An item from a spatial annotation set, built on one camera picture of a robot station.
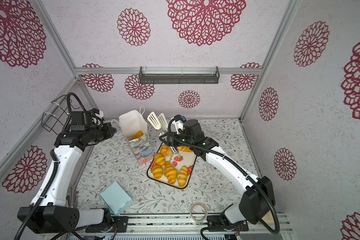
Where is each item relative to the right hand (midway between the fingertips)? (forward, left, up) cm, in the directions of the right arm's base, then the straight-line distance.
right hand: (162, 135), depth 72 cm
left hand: (+2, +24, -1) cm, 24 cm away
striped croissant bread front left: (-5, +5, -27) cm, 28 cm away
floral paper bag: (+20, +23, -14) cm, 34 cm away
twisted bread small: (+8, +1, -26) cm, 27 cm away
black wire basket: (+6, +56, +4) cm, 56 cm away
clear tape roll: (-28, -22, -30) cm, 47 cm away
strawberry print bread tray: (+4, -6, -30) cm, 31 cm away
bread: (+19, +22, -23) cm, 37 cm away
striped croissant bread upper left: (+2, +5, -25) cm, 26 cm away
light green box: (-22, +26, -29) cm, 44 cm away
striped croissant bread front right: (-8, -10, -28) cm, 31 cm away
